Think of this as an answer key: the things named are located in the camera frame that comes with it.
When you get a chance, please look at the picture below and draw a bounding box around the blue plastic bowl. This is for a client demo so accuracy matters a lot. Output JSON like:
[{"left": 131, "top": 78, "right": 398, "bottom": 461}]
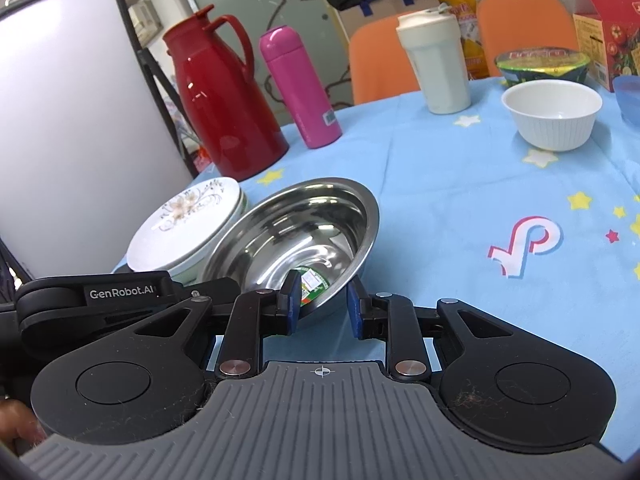
[{"left": 612, "top": 76, "right": 640, "bottom": 128}]

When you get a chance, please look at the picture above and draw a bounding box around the red cracker box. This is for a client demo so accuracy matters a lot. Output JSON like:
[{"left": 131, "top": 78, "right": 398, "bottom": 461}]
[{"left": 572, "top": 0, "right": 640, "bottom": 93}]

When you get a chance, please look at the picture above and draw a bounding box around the orange chair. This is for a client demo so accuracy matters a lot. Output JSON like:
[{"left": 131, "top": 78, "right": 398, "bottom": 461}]
[
  {"left": 476, "top": 0, "right": 581, "bottom": 78},
  {"left": 348, "top": 12, "right": 426, "bottom": 106}
]

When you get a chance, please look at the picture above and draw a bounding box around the blue cartoon tablecloth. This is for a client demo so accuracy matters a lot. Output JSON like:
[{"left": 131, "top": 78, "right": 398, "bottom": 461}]
[{"left": 107, "top": 72, "right": 640, "bottom": 463}]

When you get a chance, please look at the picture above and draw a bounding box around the person's left hand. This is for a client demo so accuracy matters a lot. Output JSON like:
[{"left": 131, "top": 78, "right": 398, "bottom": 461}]
[{"left": 0, "top": 399, "right": 45, "bottom": 457}]

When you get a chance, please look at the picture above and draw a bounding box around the stainless steel bowl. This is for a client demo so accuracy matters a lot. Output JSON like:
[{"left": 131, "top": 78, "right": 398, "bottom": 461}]
[{"left": 200, "top": 176, "right": 381, "bottom": 318}]

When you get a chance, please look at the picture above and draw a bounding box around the pink thermos bottle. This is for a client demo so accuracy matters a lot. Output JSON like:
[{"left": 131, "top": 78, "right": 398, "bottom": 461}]
[{"left": 259, "top": 25, "right": 343, "bottom": 150}]

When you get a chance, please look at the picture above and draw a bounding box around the yellow snack bag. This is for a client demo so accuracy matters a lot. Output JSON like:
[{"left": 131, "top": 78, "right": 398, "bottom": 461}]
[{"left": 437, "top": 0, "right": 488, "bottom": 81}]

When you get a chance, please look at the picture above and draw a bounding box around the brown paper bag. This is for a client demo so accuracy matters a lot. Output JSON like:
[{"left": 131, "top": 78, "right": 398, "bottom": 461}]
[{"left": 340, "top": 0, "right": 451, "bottom": 41}]

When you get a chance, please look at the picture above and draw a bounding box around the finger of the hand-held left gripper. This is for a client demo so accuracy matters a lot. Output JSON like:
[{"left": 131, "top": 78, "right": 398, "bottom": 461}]
[{"left": 172, "top": 276, "right": 243, "bottom": 311}]

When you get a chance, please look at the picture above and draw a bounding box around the green instant noodle bowl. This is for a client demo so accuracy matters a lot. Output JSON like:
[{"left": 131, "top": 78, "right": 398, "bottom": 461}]
[{"left": 495, "top": 47, "right": 591, "bottom": 88}]

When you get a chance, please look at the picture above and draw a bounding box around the white floral plate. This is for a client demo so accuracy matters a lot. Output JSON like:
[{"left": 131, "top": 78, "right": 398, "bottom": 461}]
[{"left": 126, "top": 177, "right": 242, "bottom": 285}]

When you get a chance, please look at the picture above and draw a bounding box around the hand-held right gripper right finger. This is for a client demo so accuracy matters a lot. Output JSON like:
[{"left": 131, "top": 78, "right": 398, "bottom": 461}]
[{"left": 346, "top": 277, "right": 531, "bottom": 380}]

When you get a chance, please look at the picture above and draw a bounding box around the whiteboard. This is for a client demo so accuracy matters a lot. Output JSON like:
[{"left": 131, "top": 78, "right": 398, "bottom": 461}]
[{"left": 0, "top": 0, "right": 197, "bottom": 281}]

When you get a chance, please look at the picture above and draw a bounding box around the white tumbler cup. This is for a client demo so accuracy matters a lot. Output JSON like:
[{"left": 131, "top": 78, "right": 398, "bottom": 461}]
[{"left": 396, "top": 7, "right": 472, "bottom": 115}]

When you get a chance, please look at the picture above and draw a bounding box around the red thermos jug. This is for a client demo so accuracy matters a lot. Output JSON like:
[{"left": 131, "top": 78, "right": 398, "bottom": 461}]
[{"left": 162, "top": 5, "right": 291, "bottom": 183}]

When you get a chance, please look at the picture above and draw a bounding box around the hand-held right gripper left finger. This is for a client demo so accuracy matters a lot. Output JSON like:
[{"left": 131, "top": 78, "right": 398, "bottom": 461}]
[{"left": 115, "top": 270, "right": 303, "bottom": 380}]

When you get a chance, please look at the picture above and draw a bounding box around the white ribbed bowl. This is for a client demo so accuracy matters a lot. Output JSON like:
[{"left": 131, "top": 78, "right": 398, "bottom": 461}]
[{"left": 501, "top": 79, "right": 603, "bottom": 152}]

